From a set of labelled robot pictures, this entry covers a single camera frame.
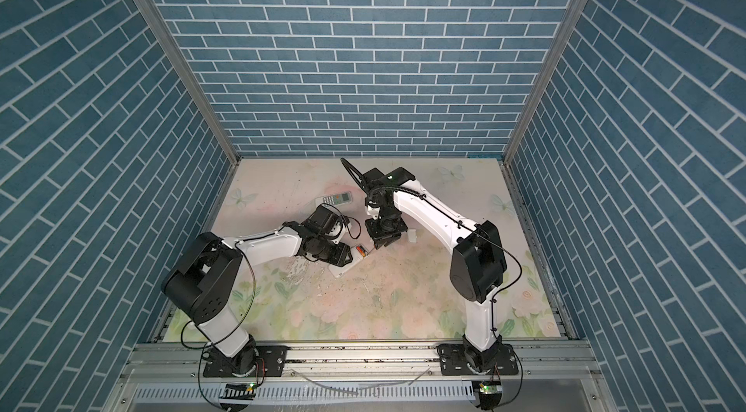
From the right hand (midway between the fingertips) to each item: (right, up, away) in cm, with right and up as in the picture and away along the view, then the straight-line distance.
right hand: (376, 242), depth 82 cm
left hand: (-10, -7, +10) cm, 15 cm away
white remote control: (-6, -6, +11) cm, 14 cm away
